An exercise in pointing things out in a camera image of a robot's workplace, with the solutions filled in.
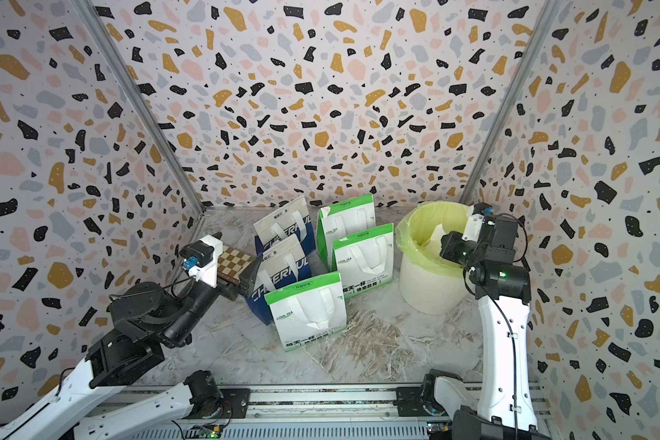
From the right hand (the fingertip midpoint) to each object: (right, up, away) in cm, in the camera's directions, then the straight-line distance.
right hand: (447, 237), depth 70 cm
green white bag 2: (-21, -7, +12) cm, 25 cm away
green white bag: (-29, +6, +20) cm, 35 cm away
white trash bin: (+1, -18, +18) cm, 26 cm away
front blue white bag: (-44, -7, +9) cm, 45 cm away
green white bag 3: (-36, -20, +2) cm, 41 cm away
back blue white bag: (-46, +4, +18) cm, 50 cm away
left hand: (-47, -1, -15) cm, 49 cm away
